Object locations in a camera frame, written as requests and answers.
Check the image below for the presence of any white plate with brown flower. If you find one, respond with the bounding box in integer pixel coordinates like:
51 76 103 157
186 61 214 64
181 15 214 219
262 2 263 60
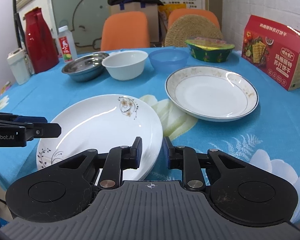
36 94 163 180

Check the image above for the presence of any white plate with dark rim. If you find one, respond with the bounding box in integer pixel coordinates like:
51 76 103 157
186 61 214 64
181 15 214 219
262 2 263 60
165 66 259 122

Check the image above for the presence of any white small container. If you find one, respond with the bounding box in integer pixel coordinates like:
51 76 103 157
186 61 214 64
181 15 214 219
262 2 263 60
7 48 30 85

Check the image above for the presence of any stainless steel bowl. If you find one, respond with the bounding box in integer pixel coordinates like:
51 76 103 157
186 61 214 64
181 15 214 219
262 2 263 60
62 52 109 82

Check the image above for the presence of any red thermos jug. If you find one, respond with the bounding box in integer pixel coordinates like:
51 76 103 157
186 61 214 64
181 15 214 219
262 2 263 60
25 7 59 74

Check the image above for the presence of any clear juice bottle red label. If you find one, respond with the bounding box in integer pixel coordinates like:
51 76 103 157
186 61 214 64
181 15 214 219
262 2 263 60
58 25 77 63

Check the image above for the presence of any orange chair left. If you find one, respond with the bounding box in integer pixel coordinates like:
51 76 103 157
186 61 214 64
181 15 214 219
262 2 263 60
101 13 150 51

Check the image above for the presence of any orange chair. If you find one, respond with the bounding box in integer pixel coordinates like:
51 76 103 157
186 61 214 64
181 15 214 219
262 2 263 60
168 8 221 29
101 13 150 51

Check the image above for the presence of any red cracker box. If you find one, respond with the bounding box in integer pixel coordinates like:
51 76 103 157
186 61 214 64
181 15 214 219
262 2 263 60
242 15 300 90

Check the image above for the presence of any blue translucent plastic bowl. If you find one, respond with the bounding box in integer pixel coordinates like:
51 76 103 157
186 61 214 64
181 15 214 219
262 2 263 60
148 49 189 74

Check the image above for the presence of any green instant noodle bowl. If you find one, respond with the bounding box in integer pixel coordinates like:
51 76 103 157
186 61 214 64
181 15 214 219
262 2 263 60
185 37 235 63

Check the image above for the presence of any round woven straw mat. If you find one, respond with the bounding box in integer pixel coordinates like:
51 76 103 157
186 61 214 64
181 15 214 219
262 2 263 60
164 14 223 47

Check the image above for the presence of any orange chair right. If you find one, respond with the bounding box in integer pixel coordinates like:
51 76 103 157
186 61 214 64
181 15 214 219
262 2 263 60
168 8 221 29

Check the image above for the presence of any cardboard box with blue handles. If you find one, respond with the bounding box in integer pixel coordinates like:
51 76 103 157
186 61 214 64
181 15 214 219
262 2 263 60
110 2 160 43

